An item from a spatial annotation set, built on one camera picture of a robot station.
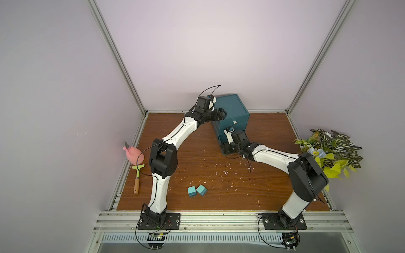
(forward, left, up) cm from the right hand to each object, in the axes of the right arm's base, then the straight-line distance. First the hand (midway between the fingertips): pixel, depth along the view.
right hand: (224, 142), depth 91 cm
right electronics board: (-45, -29, -12) cm, 55 cm away
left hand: (+13, 0, +11) cm, 17 cm away
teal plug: (-26, +18, -8) cm, 33 cm away
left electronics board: (-47, +33, -12) cm, 59 cm away
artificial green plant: (-12, -49, +12) cm, 52 cm away
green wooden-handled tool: (-24, +48, -7) cm, 54 cm away
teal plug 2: (-25, +13, -8) cm, 29 cm away
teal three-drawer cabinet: (+19, -6, +11) cm, 23 cm away
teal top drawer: (+12, -10, +7) cm, 17 cm away
